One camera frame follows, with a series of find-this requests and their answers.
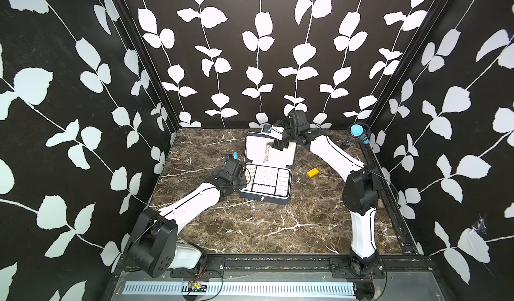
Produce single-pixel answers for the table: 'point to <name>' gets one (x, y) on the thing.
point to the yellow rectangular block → (312, 172)
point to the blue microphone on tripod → (357, 130)
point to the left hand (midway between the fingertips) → (242, 175)
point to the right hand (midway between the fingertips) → (270, 129)
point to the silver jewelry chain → (266, 152)
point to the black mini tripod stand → (345, 145)
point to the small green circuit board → (197, 287)
